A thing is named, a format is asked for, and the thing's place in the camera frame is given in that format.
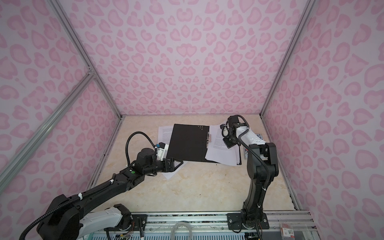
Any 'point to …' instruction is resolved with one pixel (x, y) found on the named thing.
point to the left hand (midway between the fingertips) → (179, 161)
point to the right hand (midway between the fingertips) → (231, 141)
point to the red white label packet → (286, 233)
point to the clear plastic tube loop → (187, 225)
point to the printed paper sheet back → (164, 134)
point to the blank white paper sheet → (168, 174)
